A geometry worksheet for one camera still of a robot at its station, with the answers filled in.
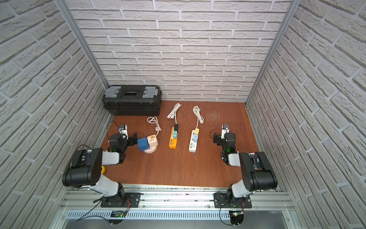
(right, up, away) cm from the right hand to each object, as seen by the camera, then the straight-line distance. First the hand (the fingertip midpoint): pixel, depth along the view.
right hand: (224, 132), depth 94 cm
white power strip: (-22, -9, -2) cm, 24 cm away
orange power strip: (-35, -6, -1) cm, 36 cm away
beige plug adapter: (-47, -4, -7) cm, 48 cm away
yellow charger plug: (-19, +1, 0) cm, 19 cm away
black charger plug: (-33, +4, +5) cm, 34 cm away
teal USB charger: (-34, -1, -2) cm, 34 cm away
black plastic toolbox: (-65, +23, +5) cm, 69 cm away
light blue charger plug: (-20, -3, -2) cm, 20 cm away
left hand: (-64, +1, 0) cm, 64 cm away
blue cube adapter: (-54, -6, -7) cm, 54 cm away
